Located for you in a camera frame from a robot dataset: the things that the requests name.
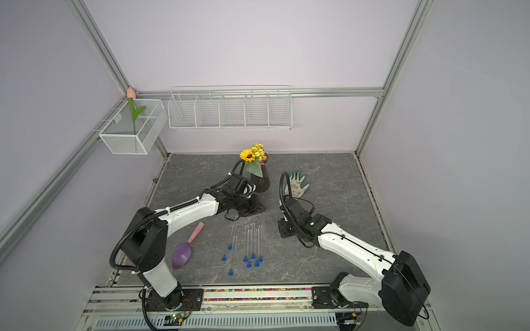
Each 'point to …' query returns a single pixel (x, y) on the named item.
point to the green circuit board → (172, 320)
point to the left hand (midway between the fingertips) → (265, 210)
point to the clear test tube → (260, 241)
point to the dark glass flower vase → (262, 184)
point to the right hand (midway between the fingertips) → (283, 222)
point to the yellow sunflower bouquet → (253, 158)
